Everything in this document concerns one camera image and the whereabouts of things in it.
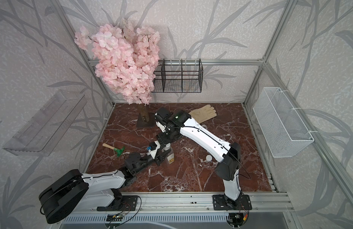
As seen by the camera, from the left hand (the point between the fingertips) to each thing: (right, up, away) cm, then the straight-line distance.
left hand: (168, 148), depth 77 cm
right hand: (-2, +5, -3) cm, 6 cm away
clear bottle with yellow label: (+1, -5, +2) cm, 5 cm away
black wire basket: (+4, +48, +29) cm, 56 cm away
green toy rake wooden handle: (-34, -6, +16) cm, 38 cm away
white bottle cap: (+24, -9, +12) cm, 28 cm away
